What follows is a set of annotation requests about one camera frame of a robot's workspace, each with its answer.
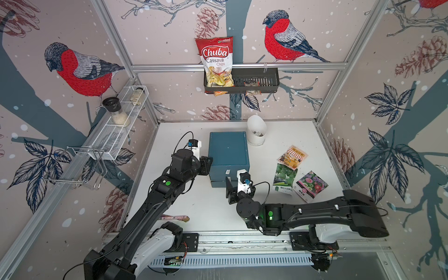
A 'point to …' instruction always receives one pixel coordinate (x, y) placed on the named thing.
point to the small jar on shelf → (136, 98)
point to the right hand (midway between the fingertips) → (232, 178)
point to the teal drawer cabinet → (229, 151)
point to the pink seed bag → (310, 186)
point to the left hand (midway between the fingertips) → (212, 156)
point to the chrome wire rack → (81, 165)
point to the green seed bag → (284, 178)
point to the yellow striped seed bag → (293, 157)
